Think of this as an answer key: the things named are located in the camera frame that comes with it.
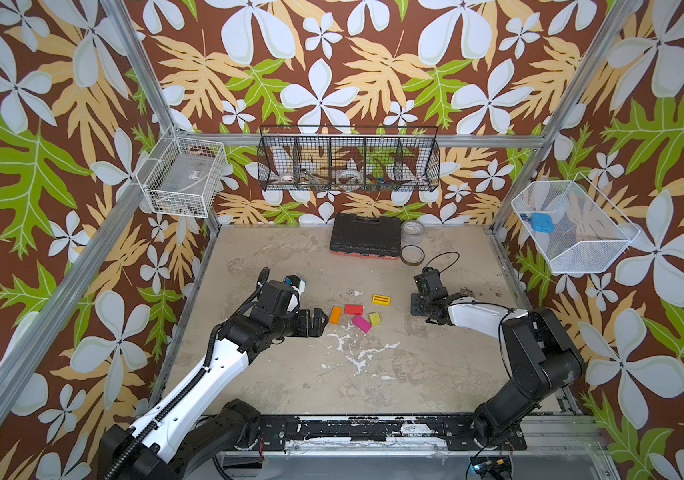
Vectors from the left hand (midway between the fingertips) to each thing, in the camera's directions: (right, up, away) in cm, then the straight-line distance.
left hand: (313, 315), depth 78 cm
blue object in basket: (+67, +26, +9) cm, 72 cm away
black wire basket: (+10, +48, +19) cm, 52 cm away
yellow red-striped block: (+21, +1, +21) cm, 29 cm away
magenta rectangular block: (+15, -7, +16) cm, 23 cm away
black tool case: (+17, +23, +35) cm, 45 cm away
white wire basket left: (-40, +39, +9) cm, 56 cm away
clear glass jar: (+36, +25, +39) cm, 58 cm away
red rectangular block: (+12, -2, +19) cm, 22 cm away
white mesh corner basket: (+73, +23, +4) cm, 77 cm away
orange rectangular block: (+5, -4, +18) cm, 19 cm away
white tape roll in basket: (+10, +42, +21) cm, 48 cm away
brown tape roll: (+34, +16, +34) cm, 51 cm away
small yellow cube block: (+18, -4, +15) cm, 24 cm away
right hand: (+33, +1, +19) cm, 38 cm away
